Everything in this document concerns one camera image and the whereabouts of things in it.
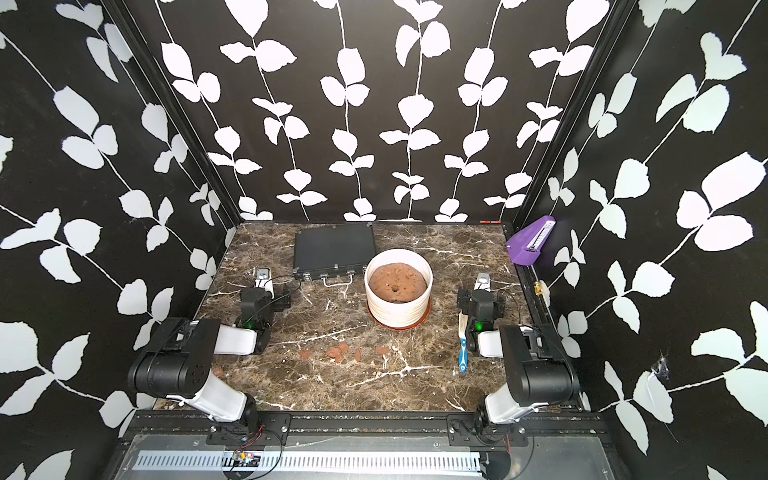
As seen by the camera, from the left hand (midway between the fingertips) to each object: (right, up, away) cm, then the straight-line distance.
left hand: (269, 279), depth 94 cm
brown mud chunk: (+13, -21, -7) cm, 26 cm away
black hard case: (+18, +10, +14) cm, 25 cm away
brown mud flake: (+29, -22, -7) cm, 37 cm away
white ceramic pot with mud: (+42, -1, -4) cm, 42 cm away
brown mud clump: (+23, -21, -7) cm, 32 cm away
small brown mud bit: (+37, -21, -6) cm, 42 cm away
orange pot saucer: (+47, -14, -2) cm, 50 cm away
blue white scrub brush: (+61, -20, -6) cm, 65 cm away
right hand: (+68, -1, 0) cm, 68 cm away
